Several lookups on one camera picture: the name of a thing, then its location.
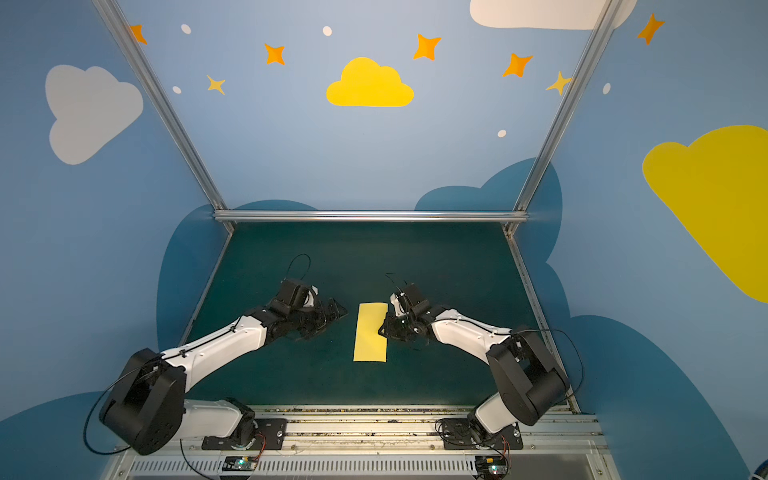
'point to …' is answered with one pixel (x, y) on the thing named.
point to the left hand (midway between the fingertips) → (341, 319)
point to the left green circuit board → (240, 463)
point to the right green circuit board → (491, 466)
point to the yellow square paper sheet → (370, 345)
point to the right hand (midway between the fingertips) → (380, 329)
